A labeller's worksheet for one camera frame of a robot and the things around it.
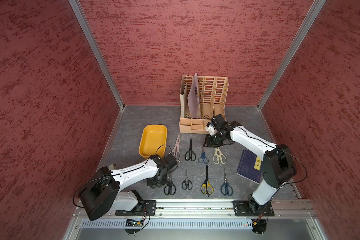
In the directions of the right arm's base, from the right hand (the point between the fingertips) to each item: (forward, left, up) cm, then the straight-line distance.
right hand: (206, 147), depth 87 cm
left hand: (-19, +29, -7) cm, 35 cm away
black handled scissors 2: (-20, +22, -9) cm, 31 cm away
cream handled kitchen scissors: (-2, -9, -9) cm, 13 cm away
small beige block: (-9, +56, -5) cm, 57 cm away
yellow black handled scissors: (-20, +1, -8) cm, 22 cm away
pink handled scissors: (+2, +19, -8) cm, 21 cm away
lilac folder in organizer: (+29, +6, +12) cm, 32 cm away
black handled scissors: (0, +9, -9) cm, 13 cm away
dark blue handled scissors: (-21, -10, -10) cm, 25 cm away
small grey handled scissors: (-17, +12, -9) cm, 23 cm away
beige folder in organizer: (+24, +13, +20) cm, 34 cm away
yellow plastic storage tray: (+11, +34, -8) cm, 37 cm away
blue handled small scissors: (-2, +1, -9) cm, 10 cm away
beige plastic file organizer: (+45, -10, +4) cm, 46 cm away
